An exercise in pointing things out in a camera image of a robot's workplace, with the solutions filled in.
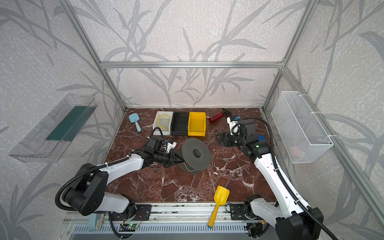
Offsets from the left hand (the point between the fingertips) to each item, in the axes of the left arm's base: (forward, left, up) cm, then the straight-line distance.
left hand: (184, 156), depth 81 cm
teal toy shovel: (+38, +44, -13) cm, 59 cm away
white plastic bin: (+33, +20, -9) cm, 40 cm away
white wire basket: (-2, -51, +25) cm, 57 cm away
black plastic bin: (+32, +8, -13) cm, 36 cm away
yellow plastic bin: (+27, -6, -6) cm, 29 cm away
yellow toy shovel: (-18, -20, -10) cm, 29 cm away
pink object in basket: (-1, -55, +11) cm, 56 cm away
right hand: (+9, -20, +13) cm, 25 cm away
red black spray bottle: (+39, -23, -9) cm, 46 cm away
